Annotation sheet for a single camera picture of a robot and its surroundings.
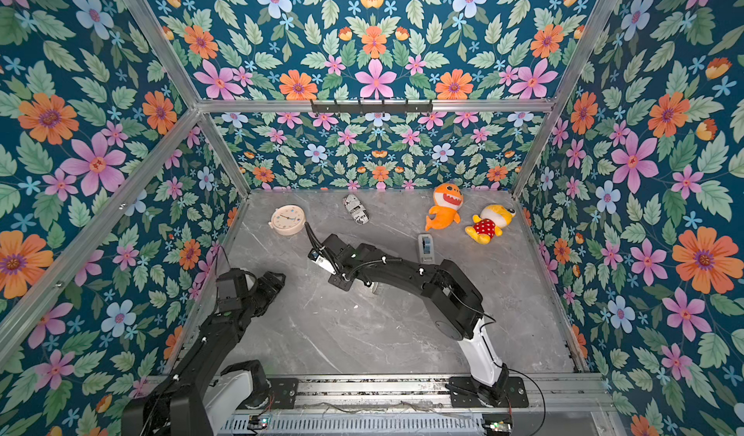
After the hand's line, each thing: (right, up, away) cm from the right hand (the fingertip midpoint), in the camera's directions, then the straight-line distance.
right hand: (347, 263), depth 90 cm
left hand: (-20, -4, -3) cm, 20 cm away
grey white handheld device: (+26, +4, +8) cm, 28 cm away
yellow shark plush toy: (+51, +13, +13) cm, 54 cm away
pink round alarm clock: (-25, +14, +18) cm, 34 cm away
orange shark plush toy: (+35, +21, +17) cm, 44 cm away
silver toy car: (0, +18, +20) cm, 27 cm away
